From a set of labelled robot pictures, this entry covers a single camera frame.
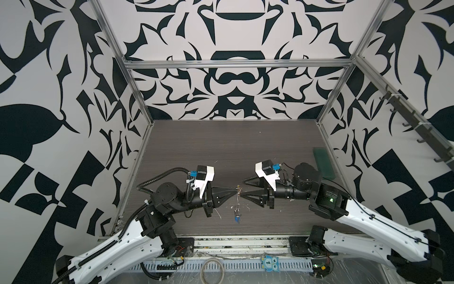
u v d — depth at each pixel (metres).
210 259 0.71
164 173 0.43
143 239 0.47
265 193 0.50
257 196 0.51
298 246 0.74
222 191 0.52
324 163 1.00
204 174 0.47
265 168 0.47
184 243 0.76
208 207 0.48
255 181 0.57
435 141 0.55
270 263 0.70
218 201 0.52
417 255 0.40
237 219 0.67
